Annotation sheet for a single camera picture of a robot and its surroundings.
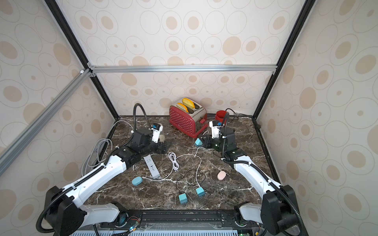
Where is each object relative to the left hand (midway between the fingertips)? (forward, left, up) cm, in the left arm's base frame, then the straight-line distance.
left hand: (167, 140), depth 78 cm
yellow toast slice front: (+28, -7, -1) cm, 29 cm away
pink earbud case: (-11, -31, -21) cm, 39 cm away
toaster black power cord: (+46, -52, -24) cm, 73 cm away
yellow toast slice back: (+33, -10, -1) cm, 34 cm away
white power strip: (-6, +12, -19) cm, 24 cm away
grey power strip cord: (+5, +51, -24) cm, 57 cm away
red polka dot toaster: (+22, -11, -5) cm, 25 cm away
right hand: (+3, -20, 0) cm, 20 cm away
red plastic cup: (+30, -33, -11) cm, 46 cm away
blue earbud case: (-15, +19, -21) cm, 32 cm away
